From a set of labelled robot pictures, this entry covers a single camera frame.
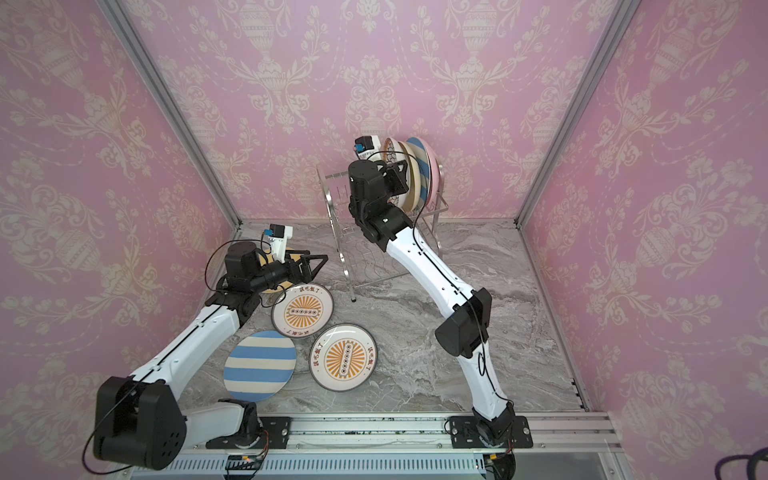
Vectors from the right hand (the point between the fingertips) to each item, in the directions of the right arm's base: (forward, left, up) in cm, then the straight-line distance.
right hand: (409, 166), depth 72 cm
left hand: (-13, +24, -18) cm, 33 cm away
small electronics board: (-54, +44, -46) cm, 83 cm away
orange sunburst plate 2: (-30, +20, -44) cm, 57 cm away
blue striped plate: (-33, +43, -40) cm, 67 cm away
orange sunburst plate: (-15, +33, -42) cm, 56 cm away
